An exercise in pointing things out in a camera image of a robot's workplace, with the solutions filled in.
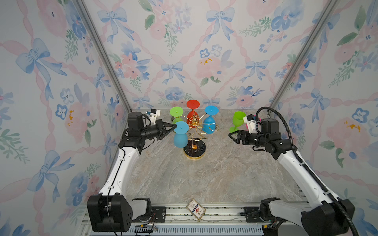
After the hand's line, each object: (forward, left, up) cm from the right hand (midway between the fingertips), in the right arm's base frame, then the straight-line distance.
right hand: (233, 134), depth 77 cm
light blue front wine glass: (-1, +27, 0) cm, 27 cm away
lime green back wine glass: (+10, +30, +7) cm, 32 cm away
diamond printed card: (-31, +19, -22) cm, 43 cm away
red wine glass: (+5, +21, +7) cm, 23 cm away
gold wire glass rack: (+5, +19, -22) cm, 29 cm away
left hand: (-1, +29, +8) cm, 30 cm away
